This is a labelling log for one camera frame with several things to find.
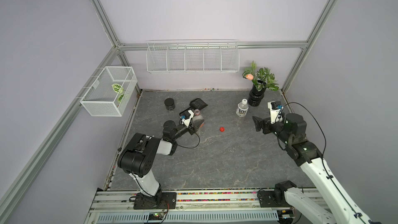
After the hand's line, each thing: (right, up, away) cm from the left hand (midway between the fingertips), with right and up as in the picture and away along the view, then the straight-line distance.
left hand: (201, 117), depth 86 cm
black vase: (+37, +13, +20) cm, 44 cm away
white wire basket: (-49, +13, -3) cm, 51 cm away
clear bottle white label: (+24, +5, +2) cm, 25 cm away
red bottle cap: (+13, -9, +13) cm, 21 cm away
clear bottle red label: (-2, 0, +1) cm, 2 cm away
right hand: (+30, +3, -12) cm, 32 cm away
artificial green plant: (+36, +22, +5) cm, 42 cm away
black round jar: (-23, +8, +23) cm, 33 cm away
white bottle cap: (+25, +9, +1) cm, 26 cm away
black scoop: (-4, +8, +23) cm, 25 cm away
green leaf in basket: (-44, +16, -7) cm, 47 cm away
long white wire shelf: (-6, +38, +13) cm, 41 cm away
